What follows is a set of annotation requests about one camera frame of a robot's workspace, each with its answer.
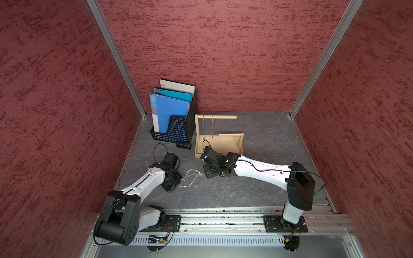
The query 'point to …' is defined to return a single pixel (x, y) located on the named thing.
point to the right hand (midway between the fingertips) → (209, 173)
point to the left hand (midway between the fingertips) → (179, 186)
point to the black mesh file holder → (181, 129)
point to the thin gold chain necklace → (212, 120)
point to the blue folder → (162, 107)
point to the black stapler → (185, 145)
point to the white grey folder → (177, 86)
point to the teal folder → (178, 95)
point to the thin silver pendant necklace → (204, 117)
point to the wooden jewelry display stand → (223, 143)
